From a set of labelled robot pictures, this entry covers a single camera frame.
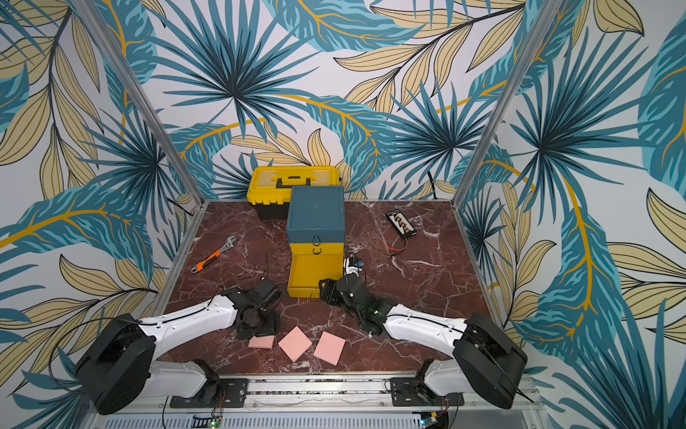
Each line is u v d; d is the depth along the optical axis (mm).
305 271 935
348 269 765
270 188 1010
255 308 633
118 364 412
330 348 820
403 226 1099
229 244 1034
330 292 726
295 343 821
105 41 719
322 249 903
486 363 423
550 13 686
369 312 636
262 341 781
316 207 880
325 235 856
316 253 896
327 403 733
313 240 842
